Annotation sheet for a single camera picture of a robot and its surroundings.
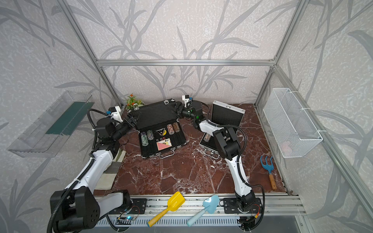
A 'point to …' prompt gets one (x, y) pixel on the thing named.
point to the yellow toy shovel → (174, 202)
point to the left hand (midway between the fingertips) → (139, 115)
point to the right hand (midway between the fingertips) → (168, 107)
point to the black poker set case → (160, 130)
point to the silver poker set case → (224, 115)
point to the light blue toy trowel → (210, 205)
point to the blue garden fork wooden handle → (270, 168)
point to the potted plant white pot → (133, 104)
